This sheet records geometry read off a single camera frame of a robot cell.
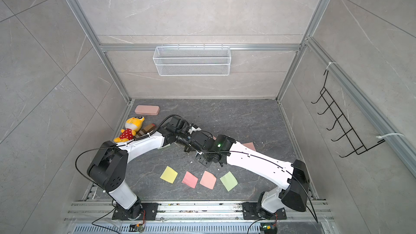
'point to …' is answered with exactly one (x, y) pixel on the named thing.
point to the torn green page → (229, 181)
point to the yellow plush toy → (132, 125)
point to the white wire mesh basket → (192, 60)
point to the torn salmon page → (208, 180)
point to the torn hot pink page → (190, 180)
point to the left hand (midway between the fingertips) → (209, 146)
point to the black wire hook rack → (349, 132)
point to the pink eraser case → (147, 109)
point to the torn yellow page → (169, 174)
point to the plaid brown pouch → (145, 130)
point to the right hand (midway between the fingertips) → (207, 152)
